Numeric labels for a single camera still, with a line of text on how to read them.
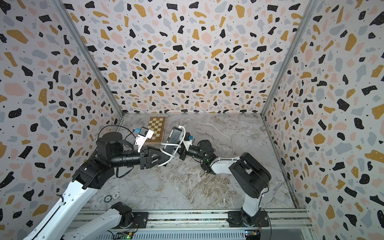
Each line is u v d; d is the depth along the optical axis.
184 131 0.61
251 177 0.49
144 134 0.54
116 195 0.81
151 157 0.53
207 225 0.73
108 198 0.80
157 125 1.13
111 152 0.47
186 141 0.68
